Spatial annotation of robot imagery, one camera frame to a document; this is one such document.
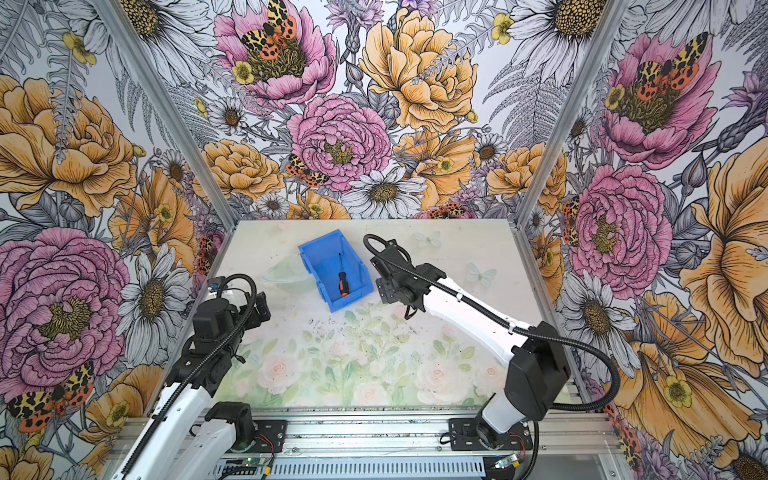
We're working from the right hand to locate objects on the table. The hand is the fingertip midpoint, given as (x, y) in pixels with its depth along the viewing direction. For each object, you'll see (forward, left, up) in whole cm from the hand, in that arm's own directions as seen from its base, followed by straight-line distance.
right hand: (405, 290), depth 82 cm
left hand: (-4, +42, -1) cm, 42 cm away
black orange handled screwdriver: (+13, +20, -15) cm, 28 cm away
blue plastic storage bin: (+22, +28, -12) cm, 38 cm away
